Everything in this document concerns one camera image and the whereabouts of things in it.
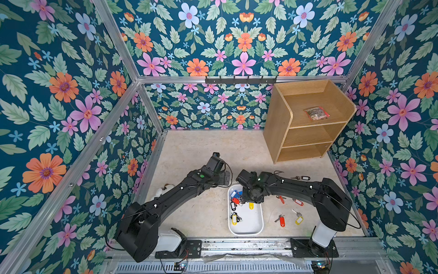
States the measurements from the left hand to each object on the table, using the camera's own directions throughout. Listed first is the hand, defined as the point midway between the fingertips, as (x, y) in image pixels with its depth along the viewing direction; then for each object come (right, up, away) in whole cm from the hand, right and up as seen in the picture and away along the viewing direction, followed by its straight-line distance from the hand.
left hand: (223, 174), depth 85 cm
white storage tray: (+11, -23, -3) cm, 25 cm away
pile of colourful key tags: (+7, -13, +1) cm, 15 cm away
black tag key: (+45, -4, +11) cm, 47 cm away
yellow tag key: (+38, -22, -3) cm, 44 cm away
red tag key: (+31, -14, +3) cm, 34 cm away
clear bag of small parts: (+45, +30, -4) cm, 55 cm away
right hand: (+12, -13, 0) cm, 17 cm away
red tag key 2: (+29, -22, -3) cm, 37 cm away
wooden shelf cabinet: (+41, +28, +1) cm, 50 cm away
